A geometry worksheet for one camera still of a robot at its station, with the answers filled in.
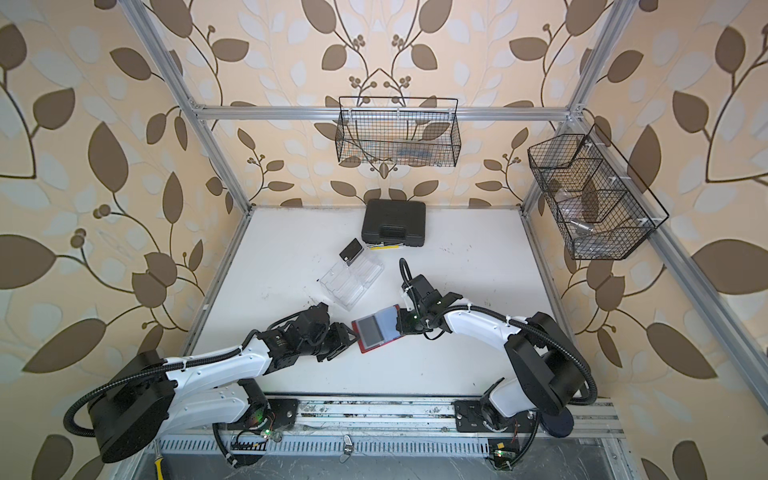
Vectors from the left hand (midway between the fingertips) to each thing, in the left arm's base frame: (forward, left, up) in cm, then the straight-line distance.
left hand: (355, 337), depth 82 cm
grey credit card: (+27, +3, +4) cm, 28 cm away
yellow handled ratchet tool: (-29, +42, -4) cm, 51 cm away
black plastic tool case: (+41, -10, +4) cm, 42 cm away
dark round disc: (-20, -52, -4) cm, 56 cm away
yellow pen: (+36, -7, -4) cm, 37 cm away
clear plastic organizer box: (+21, +3, -1) cm, 21 cm away
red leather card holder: (+8, -8, -6) cm, 13 cm away
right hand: (+4, -12, -2) cm, 13 cm away
